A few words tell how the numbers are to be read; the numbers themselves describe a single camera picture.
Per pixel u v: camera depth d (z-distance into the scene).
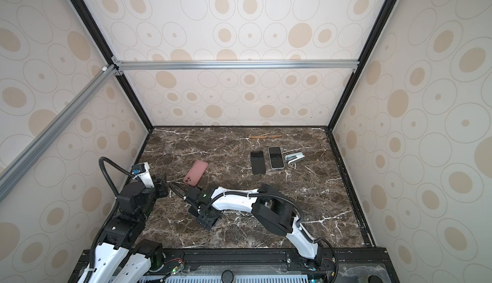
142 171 0.61
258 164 1.04
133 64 0.90
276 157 1.06
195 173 1.01
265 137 1.16
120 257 0.49
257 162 1.03
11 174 0.51
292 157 1.03
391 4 0.72
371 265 0.73
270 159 1.03
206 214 0.73
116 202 0.92
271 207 0.54
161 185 0.64
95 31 0.79
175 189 0.74
